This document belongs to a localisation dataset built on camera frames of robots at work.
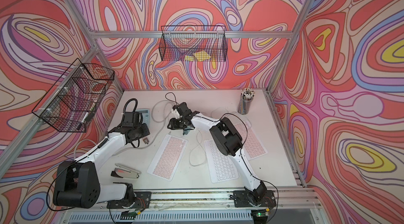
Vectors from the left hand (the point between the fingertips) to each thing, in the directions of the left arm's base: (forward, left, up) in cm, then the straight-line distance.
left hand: (148, 130), depth 90 cm
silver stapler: (-21, +10, -6) cm, 24 cm away
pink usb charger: (-4, +2, -5) cm, 6 cm away
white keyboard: (-19, -42, -7) cm, 46 cm away
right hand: (+4, -12, -6) cm, 14 cm away
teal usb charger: (+1, -22, -4) cm, 22 cm away
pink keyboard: (-14, -12, -7) cm, 20 cm away
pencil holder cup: (+18, -58, +11) cm, 62 cm away
